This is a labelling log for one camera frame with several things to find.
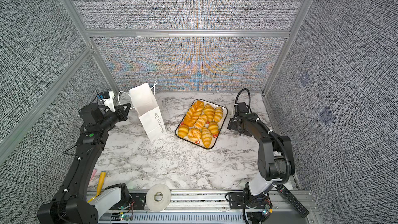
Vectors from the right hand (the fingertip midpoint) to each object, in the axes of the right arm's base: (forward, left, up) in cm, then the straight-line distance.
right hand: (239, 127), depth 93 cm
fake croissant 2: (+12, +11, -2) cm, 17 cm away
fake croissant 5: (-5, +20, -1) cm, 20 cm away
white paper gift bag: (+13, +58, +10) cm, 60 cm away
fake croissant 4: (-1, +34, -1) cm, 34 cm away
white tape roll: (-40, +44, -4) cm, 60 cm away
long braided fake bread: (+13, +28, -1) cm, 30 cm away
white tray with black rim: (-4, +27, -1) cm, 27 cm away
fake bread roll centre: (+5, +23, -1) cm, 24 cm away
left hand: (-1, +57, +24) cm, 62 cm away
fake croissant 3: (+1, +15, -1) cm, 15 cm away
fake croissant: (+14, +17, -1) cm, 22 cm away
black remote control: (-37, -20, -5) cm, 43 cm away
